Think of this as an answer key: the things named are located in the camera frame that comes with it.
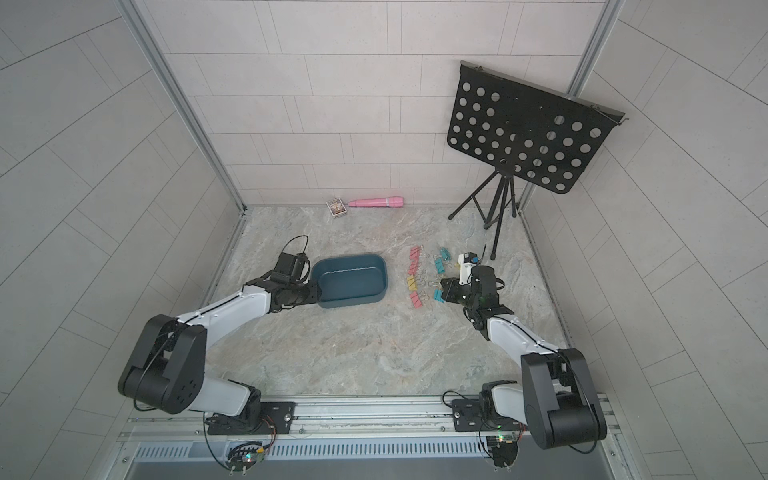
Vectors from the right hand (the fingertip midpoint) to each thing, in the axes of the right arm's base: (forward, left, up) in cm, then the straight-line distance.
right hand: (442, 279), depth 89 cm
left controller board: (-39, +52, -9) cm, 65 cm away
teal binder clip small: (+9, -1, -6) cm, 11 cm away
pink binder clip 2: (+10, +8, -6) cm, 14 cm away
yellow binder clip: (+3, +9, -6) cm, 11 cm away
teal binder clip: (+14, -4, -6) cm, 15 cm away
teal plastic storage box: (+6, +29, -6) cm, 30 cm away
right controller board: (-41, -9, -10) cm, 43 cm away
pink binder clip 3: (-3, +8, -6) cm, 11 cm away
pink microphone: (+38, +13, -3) cm, 40 cm away
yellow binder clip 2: (+1, +9, -6) cm, 11 cm away
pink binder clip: (+15, +7, -5) cm, 17 cm away
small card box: (+37, +36, -3) cm, 52 cm away
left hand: (+2, +37, -3) cm, 37 cm away
